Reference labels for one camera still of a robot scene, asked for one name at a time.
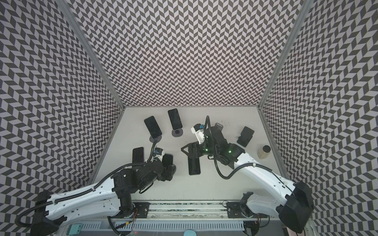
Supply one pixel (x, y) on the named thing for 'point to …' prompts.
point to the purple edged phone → (138, 155)
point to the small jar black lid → (266, 148)
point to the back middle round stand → (177, 132)
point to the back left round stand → (158, 138)
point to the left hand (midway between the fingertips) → (167, 167)
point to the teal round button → (190, 232)
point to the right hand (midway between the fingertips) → (187, 153)
